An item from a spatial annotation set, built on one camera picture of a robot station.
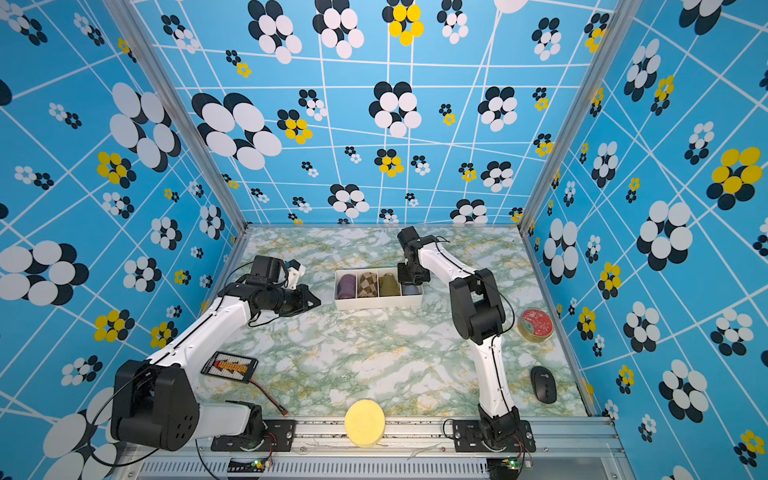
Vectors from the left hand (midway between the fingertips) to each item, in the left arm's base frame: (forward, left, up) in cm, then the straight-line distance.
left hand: (321, 300), depth 84 cm
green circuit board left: (-38, +12, -13) cm, 41 cm away
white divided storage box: (+10, -12, -7) cm, 17 cm away
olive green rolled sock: (+10, -19, -7) cm, 23 cm away
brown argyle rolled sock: (+10, -12, -7) cm, 17 cm away
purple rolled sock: (+10, -5, -8) cm, 13 cm away
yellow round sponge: (-29, -14, -11) cm, 34 cm away
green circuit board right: (-37, -49, -13) cm, 62 cm away
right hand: (+14, -27, -11) cm, 32 cm away
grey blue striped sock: (+9, -26, -8) cm, 29 cm away
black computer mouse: (-20, -62, -10) cm, 65 cm away
